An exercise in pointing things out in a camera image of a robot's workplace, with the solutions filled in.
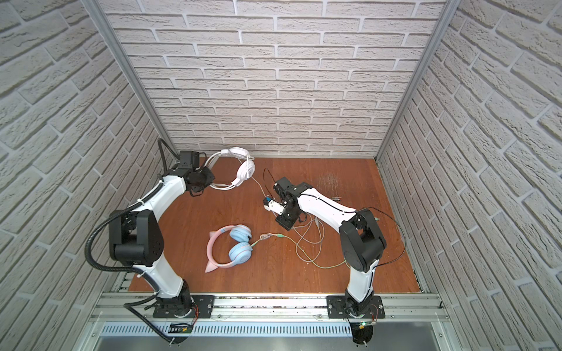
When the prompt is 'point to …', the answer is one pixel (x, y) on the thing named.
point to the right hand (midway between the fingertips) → (286, 221)
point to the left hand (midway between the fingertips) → (213, 174)
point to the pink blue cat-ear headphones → (240, 250)
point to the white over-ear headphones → (246, 170)
